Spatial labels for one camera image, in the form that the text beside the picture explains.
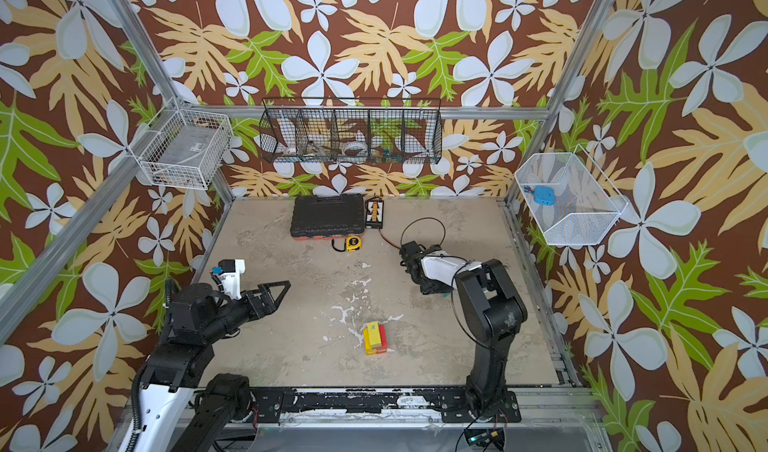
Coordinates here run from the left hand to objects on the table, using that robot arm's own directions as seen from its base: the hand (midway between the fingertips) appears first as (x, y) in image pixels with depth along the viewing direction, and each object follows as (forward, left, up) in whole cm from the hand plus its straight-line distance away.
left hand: (278, 284), depth 70 cm
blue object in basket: (+28, -72, +3) cm, 77 cm away
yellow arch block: (-8, -21, -15) cm, 27 cm away
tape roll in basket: (+49, -16, +3) cm, 52 cm away
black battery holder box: (+43, -22, -22) cm, 53 cm away
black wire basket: (+53, -14, +8) cm, 56 cm away
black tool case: (+41, -4, -23) cm, 47 cm away
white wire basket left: (+40, +35, +10) cm, 53 cm away
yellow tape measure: (+27, -15, -21) cm, 38 cm away
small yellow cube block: (-7, -23, -13) cm, 27 cm away
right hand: (+12, -45, -22) cm, 51 cm away
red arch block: (-9, -25, -13) cm, 30 cm away
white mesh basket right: (+25, -79, +4) cm, 83 cm away
